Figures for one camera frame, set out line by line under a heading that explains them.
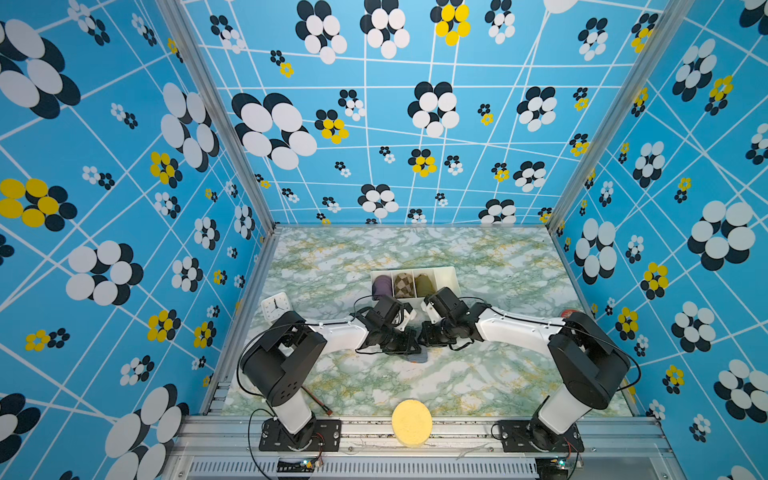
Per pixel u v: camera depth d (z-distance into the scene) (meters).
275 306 0.94
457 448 0.72
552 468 0.71
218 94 0.84
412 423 0.73
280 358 0.48
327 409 0.78
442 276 1.03
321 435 0.73
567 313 0.94
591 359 0.46
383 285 0.96
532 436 0.65
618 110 0.85
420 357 0.85
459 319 0.68
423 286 0.96
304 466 0.70
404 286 0.96
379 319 0.72
